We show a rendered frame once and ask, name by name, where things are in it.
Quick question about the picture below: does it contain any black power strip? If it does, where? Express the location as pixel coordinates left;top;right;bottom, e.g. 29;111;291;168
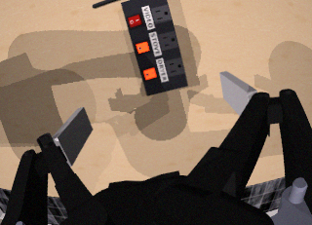
121;0;188;96

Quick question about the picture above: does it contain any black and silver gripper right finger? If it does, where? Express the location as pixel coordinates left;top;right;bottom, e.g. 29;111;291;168
151;71;312;225

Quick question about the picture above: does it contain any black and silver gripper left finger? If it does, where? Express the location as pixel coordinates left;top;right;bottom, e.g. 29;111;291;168
0;107;115;225

